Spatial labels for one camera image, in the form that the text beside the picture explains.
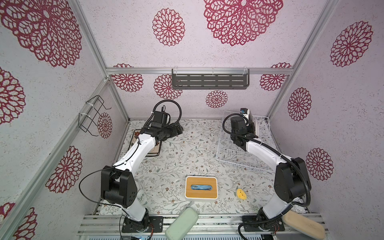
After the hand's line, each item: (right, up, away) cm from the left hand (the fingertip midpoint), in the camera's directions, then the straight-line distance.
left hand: (177, 133), depth 86 cm
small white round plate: (+51, +4, +11) cm, 53 cm away
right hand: (+43, +7, -1) cm, 43 cm away
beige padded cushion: (+62, -44, -15) cm, 77 cm away
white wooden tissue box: (+14, -31, -2) cm, 34 cm away
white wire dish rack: (+35, -13, +14) cm, 40 cm away
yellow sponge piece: (+36, -33, -5) cm, 49 cm away
